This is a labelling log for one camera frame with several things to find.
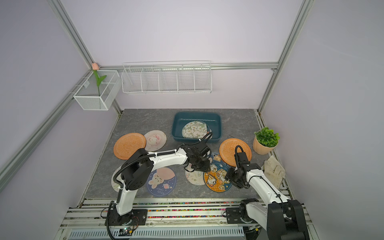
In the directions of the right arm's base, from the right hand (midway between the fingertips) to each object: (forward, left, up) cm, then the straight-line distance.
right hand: (228, 178), depth 86 cm
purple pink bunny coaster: (-1, +39, 0) cm, 39 cm away
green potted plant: (+17, -22, +13) cm, 31 cm away
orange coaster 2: (+20, -2, -1) cm, 20 cm away
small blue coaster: (+13, +7, 0) cm, 14 cm away
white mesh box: (+31, +74, +36) cm, 88 cm away
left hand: (+3, +12, +3) cm, 12 cm away
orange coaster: (+24, +66, -1) cm, 71 cm away
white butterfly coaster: (+1, +19, 0) cm, 19 cm away
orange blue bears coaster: (0, +8, -1) cm, 8 cm away
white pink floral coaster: (-3, +65, -1) cm, 65 cm away
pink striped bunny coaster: (+27, +47, 0) cm, 55 cm away
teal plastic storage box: (+45, +5, 0) cm, 46 cm away
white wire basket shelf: (+65, +37, +25) cm, 79 cm away
